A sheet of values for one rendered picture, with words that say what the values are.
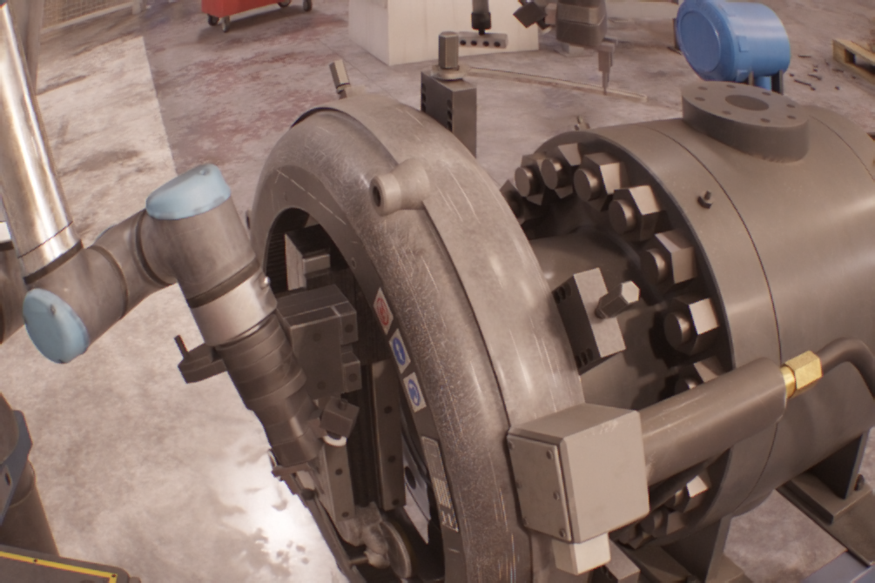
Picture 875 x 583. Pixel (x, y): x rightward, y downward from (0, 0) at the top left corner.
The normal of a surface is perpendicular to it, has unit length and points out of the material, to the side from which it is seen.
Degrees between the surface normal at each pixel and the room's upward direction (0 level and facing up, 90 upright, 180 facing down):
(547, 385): 55
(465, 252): 37
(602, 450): 67
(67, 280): 72
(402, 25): 90
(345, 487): 93
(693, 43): 90
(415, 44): 90
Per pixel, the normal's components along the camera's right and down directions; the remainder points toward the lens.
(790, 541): -0.03, -0.90
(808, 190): 0.21, -0.57
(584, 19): -0.26, 0.16
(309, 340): 0.46, 0.44
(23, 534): 0.90, 0.22
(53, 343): -0.37, 0.49
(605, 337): 0.33, -0.29
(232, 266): 0.55, -0.02
